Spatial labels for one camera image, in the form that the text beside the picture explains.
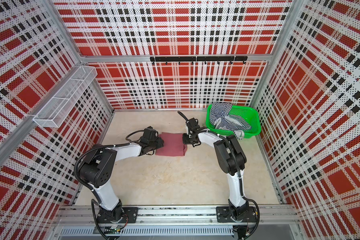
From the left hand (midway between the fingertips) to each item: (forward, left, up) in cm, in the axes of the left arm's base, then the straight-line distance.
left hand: (162, 143), depth 98 cm
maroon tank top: (-2, -8, +1) cm, 8 cm away
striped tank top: (+25, -42, -1) cm, 49 cm away
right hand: (+1, -15, +1) cm, 15 cm away
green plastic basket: (+24, -65, +3) cm, 69 cm away
